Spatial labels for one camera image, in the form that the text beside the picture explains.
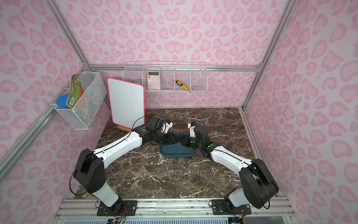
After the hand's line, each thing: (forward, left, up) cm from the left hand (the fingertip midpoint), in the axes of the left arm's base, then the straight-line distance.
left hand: (176, 138), depth 83 cm
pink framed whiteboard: (+43, +44, -13) cm, 63 cm away
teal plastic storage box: (0, +1, -16) cm, 16 cm away
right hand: (0, -1, 0) cm, 1 cm away
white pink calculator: (+37, +16, +14) cm, 43 cm away
